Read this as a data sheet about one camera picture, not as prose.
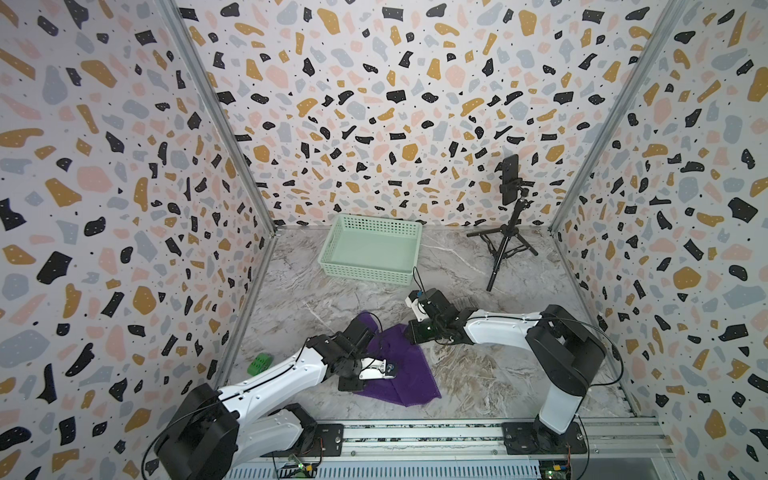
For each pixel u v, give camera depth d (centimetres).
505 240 100
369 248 111
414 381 84
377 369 71
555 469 72
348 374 71
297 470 71
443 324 72
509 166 89
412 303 85
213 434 39
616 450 74
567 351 48
